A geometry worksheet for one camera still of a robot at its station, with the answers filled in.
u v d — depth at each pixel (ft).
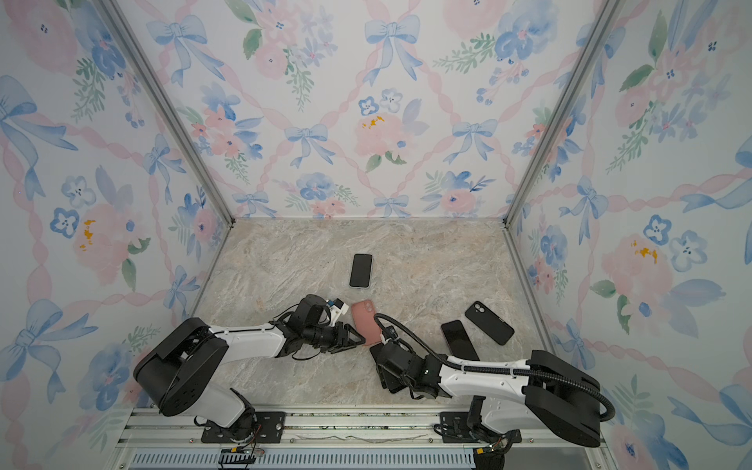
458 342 2.87
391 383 2.40
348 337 2.58
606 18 2.27
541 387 1.54
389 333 2.42
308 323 2.38
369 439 2.40
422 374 2.01
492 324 3.06
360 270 3.42
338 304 2.77
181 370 1.46
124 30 2.35
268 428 2.43
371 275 3.39
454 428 2.40
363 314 3.12
